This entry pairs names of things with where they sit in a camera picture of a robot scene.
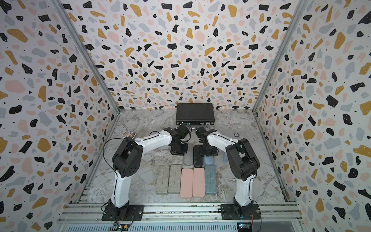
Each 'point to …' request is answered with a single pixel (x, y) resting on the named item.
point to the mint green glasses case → (174, 180)
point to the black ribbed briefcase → (195, 113)
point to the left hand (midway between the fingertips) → (187, 154)
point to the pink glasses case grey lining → (186, 183)
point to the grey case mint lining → (210, 181)
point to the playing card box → (128, 134)
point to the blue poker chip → (236, 134)
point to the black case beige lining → (197, 158)
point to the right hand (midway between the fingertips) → (206, 155)
